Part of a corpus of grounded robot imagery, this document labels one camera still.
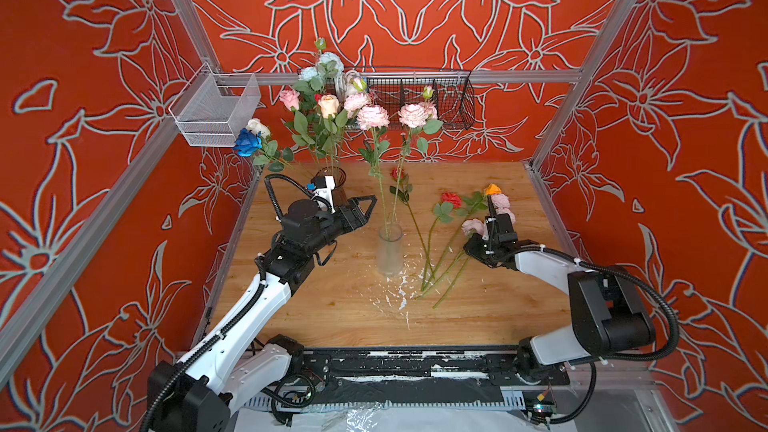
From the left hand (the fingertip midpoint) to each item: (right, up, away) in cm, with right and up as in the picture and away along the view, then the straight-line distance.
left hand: (368, 201), depth 70 cm
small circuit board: (+41, -49, -2) cm, 64 cm away
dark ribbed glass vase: (-10, +6, +20) cm, 23 cm away
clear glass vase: (+6, -14, +13) cm, 20 cm away
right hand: (+29, -15, +23) cm, 40 cm away
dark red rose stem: (+28, -2, +33) cm, 43 cm away
